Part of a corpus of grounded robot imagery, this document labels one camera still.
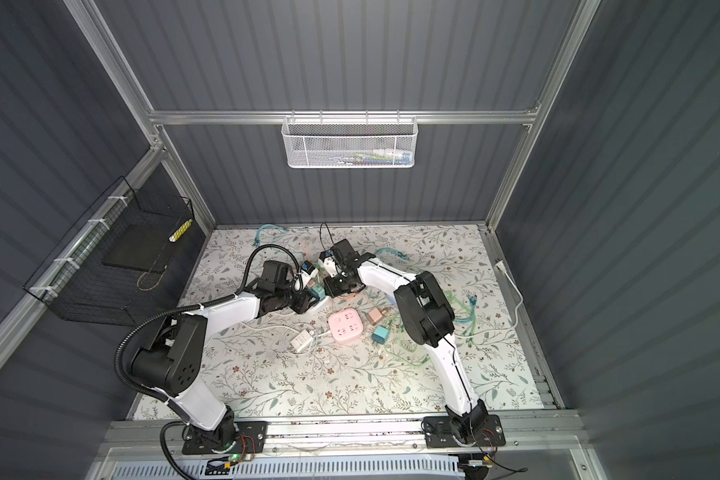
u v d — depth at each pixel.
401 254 1.12
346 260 0.81
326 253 0.91
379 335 0.89
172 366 0.47
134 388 0.46
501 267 1.08
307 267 0.85
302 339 0.87
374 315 0.92
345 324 0.91
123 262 0.74
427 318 0.58
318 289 0.93
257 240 1.16
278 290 0.75
